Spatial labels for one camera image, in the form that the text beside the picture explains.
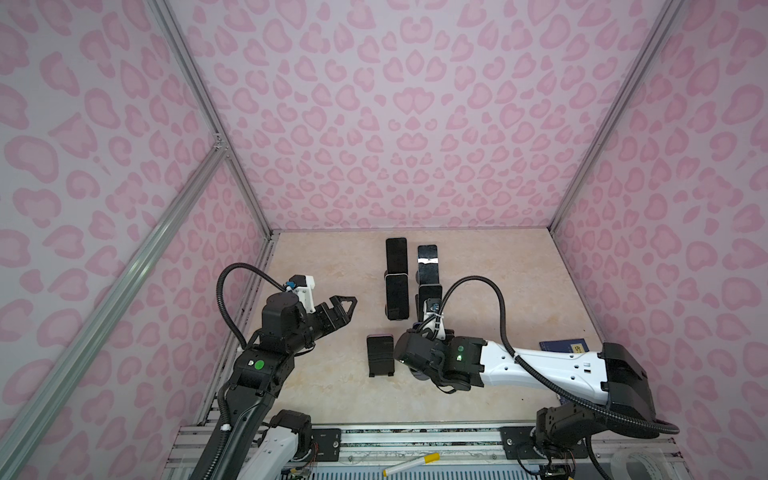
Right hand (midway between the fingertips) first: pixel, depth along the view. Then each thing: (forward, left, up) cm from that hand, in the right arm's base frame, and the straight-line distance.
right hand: (419, 335), depth 77 cm
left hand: (+3, +17, +11) cm, 21 cm away
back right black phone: (+27, -4, -5) cm, 28 cm away
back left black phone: (+29, +6, -4) cm, 30 cm away
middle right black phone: (+17, -3, -6) cm, 19 cm away
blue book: (+5, -47, -17) cm, 50 cm away
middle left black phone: (+16, +6, -7) cm, 18 cm away
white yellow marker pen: (-25, -2, -13) cm, 28 cm away
